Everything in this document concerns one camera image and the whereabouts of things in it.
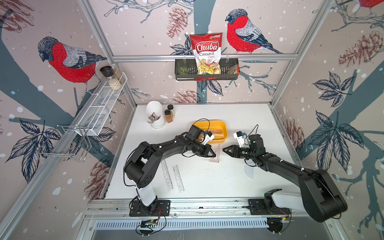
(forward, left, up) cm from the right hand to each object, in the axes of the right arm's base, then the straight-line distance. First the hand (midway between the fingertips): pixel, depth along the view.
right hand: (224, 149), depth 85 cm
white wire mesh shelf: (+12, +68, +23) cm, 73 cm away
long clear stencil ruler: (-13, +34, -10) cm, 37 cm away
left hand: (-4, +5, +1) cm, 6 cm away
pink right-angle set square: (-5, +4, -2) cm, 7 cm away
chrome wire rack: (-13, +67, +27) cm, 73 cm away
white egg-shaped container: (+29, +49, -2) cm, 56 cm away
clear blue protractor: (-9, -15, -10) cm, 20 cm away
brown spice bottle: (+26, +37, -2) cm, 45 cm away
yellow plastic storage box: (+21, +1, -8) cm, 23 cm away
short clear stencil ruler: (-15, +26, -9) cm, 31 cm away
